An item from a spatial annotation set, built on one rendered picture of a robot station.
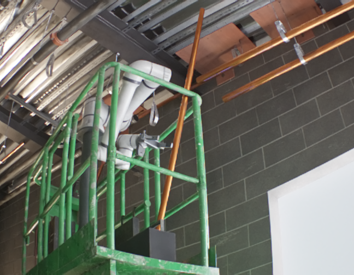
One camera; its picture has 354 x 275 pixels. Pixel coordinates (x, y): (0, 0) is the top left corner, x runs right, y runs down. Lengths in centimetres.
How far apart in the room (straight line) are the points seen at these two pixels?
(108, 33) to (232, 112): 127
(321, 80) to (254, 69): 81
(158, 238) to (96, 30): 199
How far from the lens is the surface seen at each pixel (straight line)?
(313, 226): 336
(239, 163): 374
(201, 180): 248
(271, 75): 336
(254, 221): 344
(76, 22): 288
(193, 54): 294
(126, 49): 391
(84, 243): 211
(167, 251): 235
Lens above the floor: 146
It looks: 35 degrees up
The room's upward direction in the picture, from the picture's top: 2 degrees counter-clockwise
